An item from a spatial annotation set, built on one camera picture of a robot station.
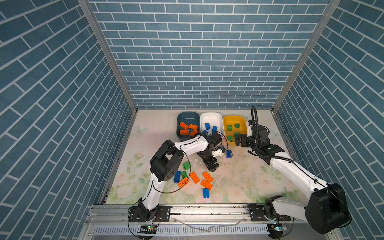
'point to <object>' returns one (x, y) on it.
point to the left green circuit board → (147, 229)
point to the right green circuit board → (276, 230)
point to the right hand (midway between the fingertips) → (241, 134)
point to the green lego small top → (237, 126)
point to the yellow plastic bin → (231, 120)
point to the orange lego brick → (183, 125)
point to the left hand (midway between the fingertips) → (210, 164)
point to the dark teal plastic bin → (188, 118)
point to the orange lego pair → (184, 132)
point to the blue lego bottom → (206, 193)
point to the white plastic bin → (215, 119)
